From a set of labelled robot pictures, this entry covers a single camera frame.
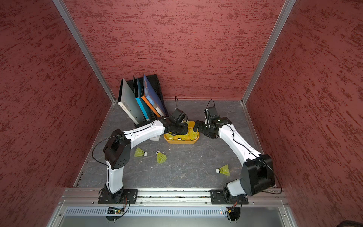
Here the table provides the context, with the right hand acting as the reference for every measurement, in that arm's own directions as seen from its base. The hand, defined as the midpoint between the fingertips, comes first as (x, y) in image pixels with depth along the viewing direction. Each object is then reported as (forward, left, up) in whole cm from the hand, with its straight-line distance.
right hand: (199, 133), depth 84 cm
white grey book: (+22, +47, +8) cm, 52 cm away
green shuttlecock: (-10, +24, -13) cm, 29 cm away
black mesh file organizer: (+40, +31, +11) cm, 51 cm away
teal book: (+15, +35, +9) cm, 39 cm away
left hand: (+3, +8, -4) cm, 10 cm away
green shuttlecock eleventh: (-19, -14, -11) cm, 26 cm away
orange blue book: (+17, +30, +16) cm, 38 cm away
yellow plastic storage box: (+3, +4, -8) cm, 10 cm away
